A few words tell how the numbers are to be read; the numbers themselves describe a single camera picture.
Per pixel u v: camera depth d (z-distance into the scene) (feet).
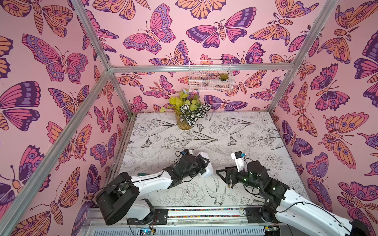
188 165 2.12
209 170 2.50
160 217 2.41
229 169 2.14
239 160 2.23
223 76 3.04
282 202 1.72
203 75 3.27
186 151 2.63
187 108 2.95
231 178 2.16
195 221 2.39
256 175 1.85
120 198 1.39
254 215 2.45
